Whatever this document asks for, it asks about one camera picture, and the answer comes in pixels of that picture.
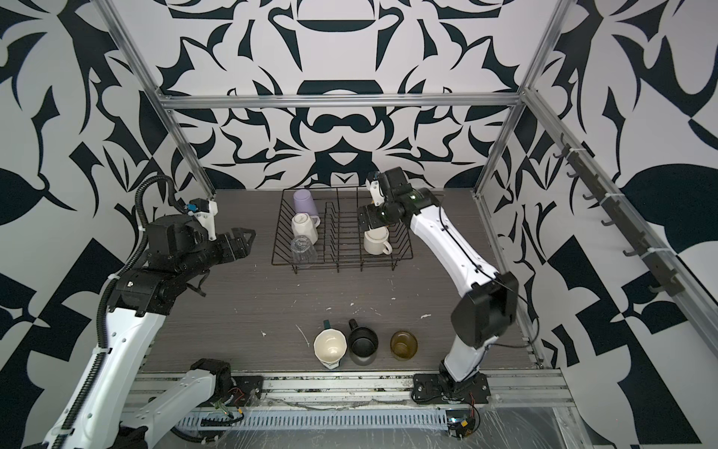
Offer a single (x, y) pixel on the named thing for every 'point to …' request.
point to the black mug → (363, 343)
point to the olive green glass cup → (404, 345)
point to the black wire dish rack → (321, 226)
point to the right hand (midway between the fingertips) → (371, 211)
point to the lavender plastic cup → (304, 202)
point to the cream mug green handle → (330, 345)
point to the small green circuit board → (460, 423)
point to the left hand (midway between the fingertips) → (237, 230)
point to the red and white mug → (376, 240)
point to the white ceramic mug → (306, 224)
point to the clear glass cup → (304, 253)
